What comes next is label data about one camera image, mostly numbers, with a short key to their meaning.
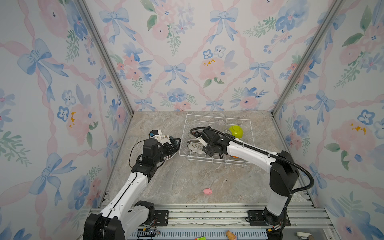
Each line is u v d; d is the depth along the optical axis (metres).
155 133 0.73
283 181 0.46
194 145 0.90
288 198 0.55
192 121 1.15
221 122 1.00
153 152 0.62
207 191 0.81
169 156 0.94
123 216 0.44
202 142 0.76
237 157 0.58
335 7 0.69
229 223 0.73
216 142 0.63
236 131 1.00
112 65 0.92
